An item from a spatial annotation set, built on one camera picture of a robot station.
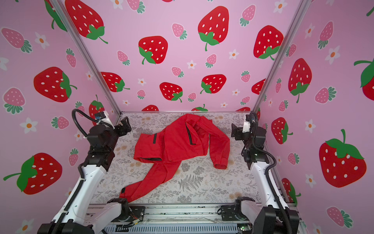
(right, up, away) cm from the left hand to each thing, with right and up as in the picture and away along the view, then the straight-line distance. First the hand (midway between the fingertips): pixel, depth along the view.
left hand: (120, 119), depth 73 cm
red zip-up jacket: (+34, -11, +22) cm, 42 cm away
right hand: (+62, -2, +4) cm, 62 cm away
